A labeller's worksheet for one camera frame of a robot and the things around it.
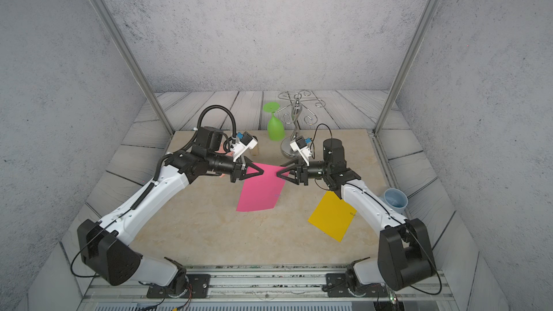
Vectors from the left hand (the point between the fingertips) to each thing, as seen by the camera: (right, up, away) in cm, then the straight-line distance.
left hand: (263, 173), depth 69 cm
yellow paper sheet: (+27, -20, +21) cm, 39 cm away
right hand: (+6, -1, +2) cm, 6 cm away
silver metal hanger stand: (+14, +28, +22) cm, 38 cm away
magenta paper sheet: (-1, -6, +1) cm, 6 cm away
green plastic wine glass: (+3, +17, +30) cm, 35 cm away
